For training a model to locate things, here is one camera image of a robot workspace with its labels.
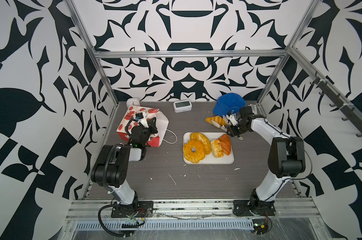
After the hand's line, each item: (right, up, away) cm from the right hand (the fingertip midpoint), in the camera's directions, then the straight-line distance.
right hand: (232, 129), depth 95 cm
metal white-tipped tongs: (-8, +2, +4) cm, 9 cm away
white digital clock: (-31, +16, +17) cm, 38 cm away
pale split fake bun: (-11, -11, -5) cm, 17 cm away
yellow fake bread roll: (-24, -15, -8) cm, 29 cm away
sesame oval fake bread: (-18, -7, -3) cm, 20 cm away
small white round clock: (-68, +19, +15) cm, 72 cm away
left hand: (-47, +9, -6) cm, 49 cm away
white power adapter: (+23, +15, +21) cm, 35 cm away
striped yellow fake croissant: (-7, +6, +10) cm, 14 cm away
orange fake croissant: (-5, -7, -1) cm, 9 cm away
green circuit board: (+5, -43, -24) cm, 50 cm away
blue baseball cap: (+4, +19, +24) cm, 31 cm away
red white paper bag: (-46, +3, +10) cm, 47 cm away
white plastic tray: (-15, -18, -4) cm, 24 cm away
